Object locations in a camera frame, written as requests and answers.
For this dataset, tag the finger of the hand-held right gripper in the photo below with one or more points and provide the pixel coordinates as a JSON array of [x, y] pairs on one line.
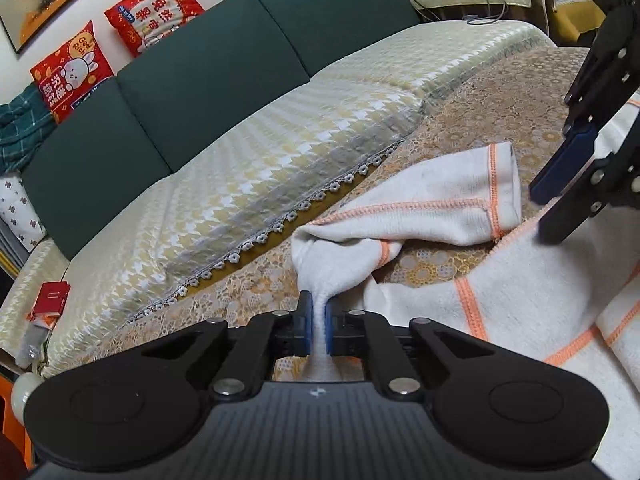
[[562, 170], [582, 109]]

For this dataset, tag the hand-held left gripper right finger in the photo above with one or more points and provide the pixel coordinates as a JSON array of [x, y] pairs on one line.
[[329, 327]]

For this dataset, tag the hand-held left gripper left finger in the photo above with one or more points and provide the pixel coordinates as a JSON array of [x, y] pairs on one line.
[[305, 320]]

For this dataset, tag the white garment orange stitching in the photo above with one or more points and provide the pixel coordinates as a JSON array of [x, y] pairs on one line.
[[525, 290]]

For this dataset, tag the sofa with cream cover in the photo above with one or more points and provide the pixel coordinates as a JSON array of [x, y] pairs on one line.
[[280, 160]]

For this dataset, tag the red booklet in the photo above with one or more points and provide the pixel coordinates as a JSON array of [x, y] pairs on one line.
[[52, 297]]

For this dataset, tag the green sofa back cushion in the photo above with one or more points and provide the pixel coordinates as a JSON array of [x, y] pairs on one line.
[[210, 75], [330, 10], [95, 170]]

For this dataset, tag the clear plastic packet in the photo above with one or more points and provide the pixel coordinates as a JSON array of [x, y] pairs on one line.
[[32, 342]]

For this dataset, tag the round cream jar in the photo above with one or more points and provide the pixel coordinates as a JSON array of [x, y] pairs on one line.
[[25, 395]]

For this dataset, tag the orange box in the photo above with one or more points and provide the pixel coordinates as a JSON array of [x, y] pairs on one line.
[[29, 447]]

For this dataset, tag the white patterned bag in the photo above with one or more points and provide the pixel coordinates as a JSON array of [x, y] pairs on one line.
[[20, 210]]

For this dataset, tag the red rabbit print pillow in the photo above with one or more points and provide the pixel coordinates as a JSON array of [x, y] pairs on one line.
[[75, 75]]

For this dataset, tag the red pillow white square print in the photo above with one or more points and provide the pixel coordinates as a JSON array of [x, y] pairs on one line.
[[150, 15]]

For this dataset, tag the green plaid blanket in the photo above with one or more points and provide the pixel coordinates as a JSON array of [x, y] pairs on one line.
[[22, 125]]

